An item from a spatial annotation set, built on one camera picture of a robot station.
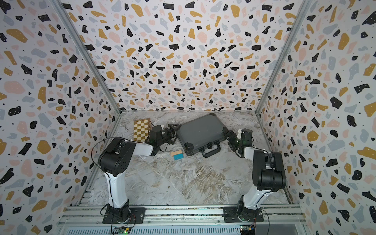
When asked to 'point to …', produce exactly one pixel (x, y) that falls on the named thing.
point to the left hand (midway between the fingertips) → (182, 129)
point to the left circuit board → (122, 230)
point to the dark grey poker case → (203, 134)
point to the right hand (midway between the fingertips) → (226, 136)
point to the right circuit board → (247, 229)
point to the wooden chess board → (141, 128)
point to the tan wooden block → (176, 152)
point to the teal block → (178, 156)
